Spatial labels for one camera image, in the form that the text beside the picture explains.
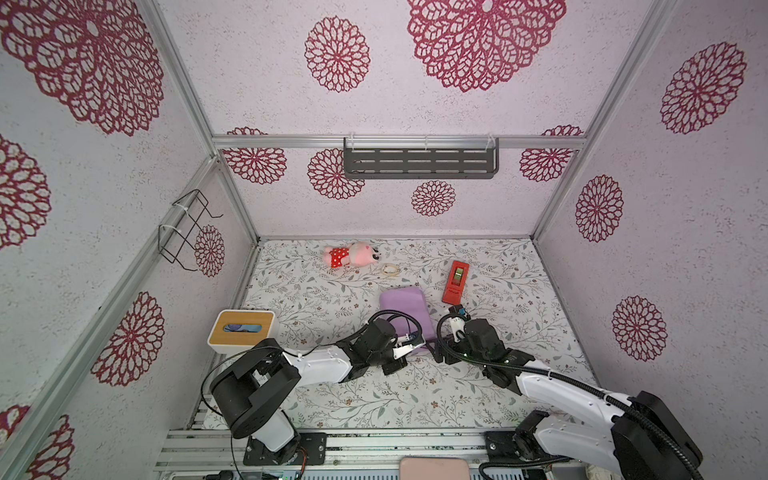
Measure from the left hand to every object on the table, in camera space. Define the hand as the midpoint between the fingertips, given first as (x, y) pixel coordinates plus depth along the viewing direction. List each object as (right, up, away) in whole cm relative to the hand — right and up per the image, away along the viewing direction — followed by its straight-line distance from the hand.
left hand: (404, 352), depth 88 cm
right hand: (+8, +5, -3) cm, 10 cm away
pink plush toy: (-15, +30, +19) cm, 38 cm away
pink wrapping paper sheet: (+3, +14, +10) cm, 17 cm away
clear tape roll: (-4, +24, +22) cm, 33 cm away
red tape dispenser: (+18, +19, +14) cm, 30 cm away
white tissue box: (-52, +5, +4) cm, 53 cm away
